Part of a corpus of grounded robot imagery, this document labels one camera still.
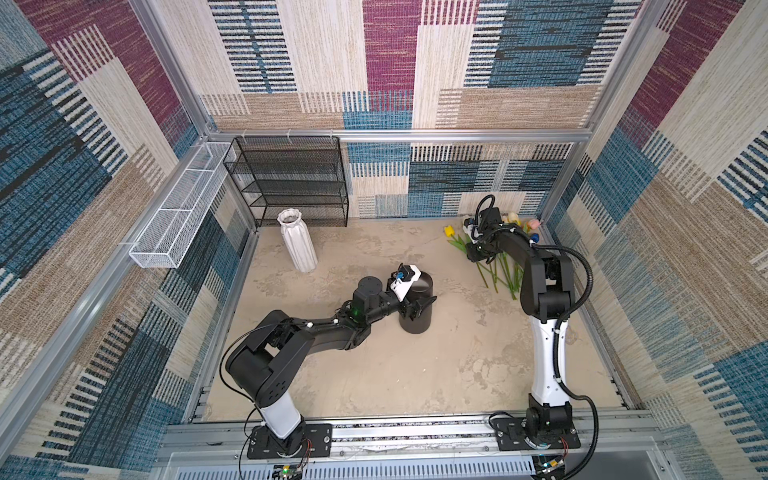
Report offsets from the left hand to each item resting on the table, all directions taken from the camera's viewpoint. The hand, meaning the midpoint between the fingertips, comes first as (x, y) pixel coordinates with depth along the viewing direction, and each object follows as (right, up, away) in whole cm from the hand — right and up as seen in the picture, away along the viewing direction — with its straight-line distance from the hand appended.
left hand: (427, 283), depth 82 cm
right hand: (+21, +7, +27) cm, 34 cm away
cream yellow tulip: (+35, +21, +29) cm, 50 cm away
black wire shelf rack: (-41, +36, +26) cm, 61 cm away
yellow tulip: (+15, +12, +32) cm, 38 cm away
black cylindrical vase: (-2, -1, -4) cm, 5 cm away
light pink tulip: (+43, +19, +30) cm, 56 cm away
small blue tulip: (+44, +14, +30) cm, 54 cm away
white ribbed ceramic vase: (-38, +11, +13) cm, 41 cm away
